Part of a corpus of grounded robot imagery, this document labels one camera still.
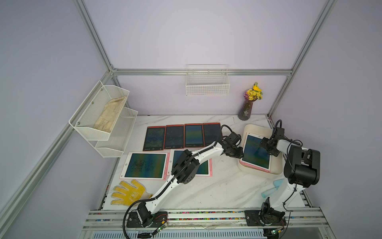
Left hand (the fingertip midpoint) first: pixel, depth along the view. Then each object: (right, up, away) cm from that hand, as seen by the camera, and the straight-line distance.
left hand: (241, 156), depth 93 cm
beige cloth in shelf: (-77, +26, -13) cm, 82 cm away
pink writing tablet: (-62, -6, -1) cm, 62 cm away
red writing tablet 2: (-45, +12, +15) cm, 49 cm away
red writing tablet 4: (-17, +15, +13) cm, 26 cm away
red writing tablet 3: (-31, +13, +15) cm, 37 cm away
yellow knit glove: (-65, -20, -12) cm, 69 cm away
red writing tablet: (-59, +10, +13) cm, 61 cm away
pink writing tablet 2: (-24, -7, -3) cm, 25 cm away
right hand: (+20, +4, +7) cm, 21 cm away
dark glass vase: (+8, +31, +18) cm, 36 cm away
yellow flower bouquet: (+11, +42, +7) cm, 44 cm away
